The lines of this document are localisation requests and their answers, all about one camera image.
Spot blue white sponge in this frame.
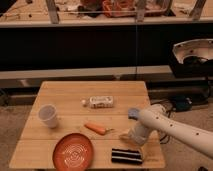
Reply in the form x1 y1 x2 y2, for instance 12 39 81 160
128 108 140 120

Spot white plastic cup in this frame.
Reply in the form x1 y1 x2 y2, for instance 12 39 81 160
38 104 58 128

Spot clear plastic bottle lying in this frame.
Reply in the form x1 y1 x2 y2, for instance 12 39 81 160
81 96 114 108

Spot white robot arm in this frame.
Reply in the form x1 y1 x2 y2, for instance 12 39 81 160
119 104 213 159

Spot black power adapter box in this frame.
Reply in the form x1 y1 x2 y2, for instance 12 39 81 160
170 95 192 112

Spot white robot base shell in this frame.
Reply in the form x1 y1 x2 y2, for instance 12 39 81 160
172 39 213 64

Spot orange round plate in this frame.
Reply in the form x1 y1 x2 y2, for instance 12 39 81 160
52 133 94 171

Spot orange machine in background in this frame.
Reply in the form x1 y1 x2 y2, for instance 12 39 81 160
80 0 136 18

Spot orange carrot toy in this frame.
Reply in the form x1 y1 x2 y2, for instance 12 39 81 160
84 123 109 135

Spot black cable on floor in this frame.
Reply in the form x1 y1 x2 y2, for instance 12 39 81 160
159 131 171 145

